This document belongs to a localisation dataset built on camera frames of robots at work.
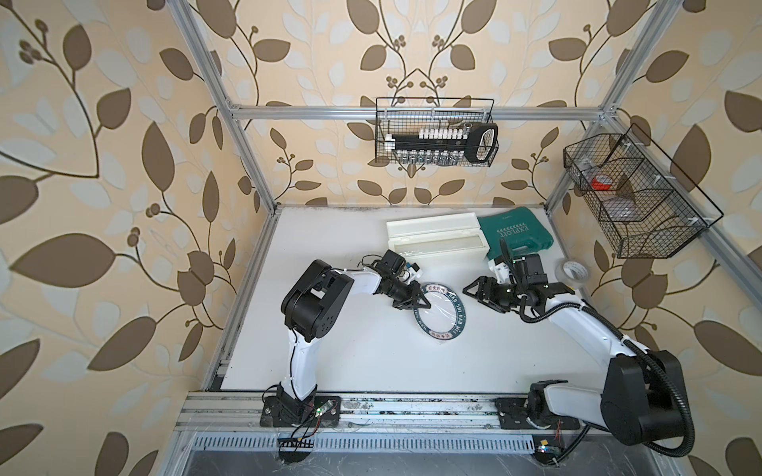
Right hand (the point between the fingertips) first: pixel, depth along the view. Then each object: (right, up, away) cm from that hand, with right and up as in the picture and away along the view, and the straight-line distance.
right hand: (471, 295), depth 85 cm
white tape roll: (+39, +5, +15) cm, 42 cm away
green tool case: (+25, +19, +22) cm, 38 cm away
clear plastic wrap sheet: (-7, -8, +4) cm, 11 cm away
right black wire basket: (+41, +24, -13) cm, 49 cm away
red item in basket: (+35, +32, -5) cm, 47 cm away
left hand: (-13, -3, +4) cm, 14 cm away
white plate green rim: (-7, -8, +4) cm, 11 cm away
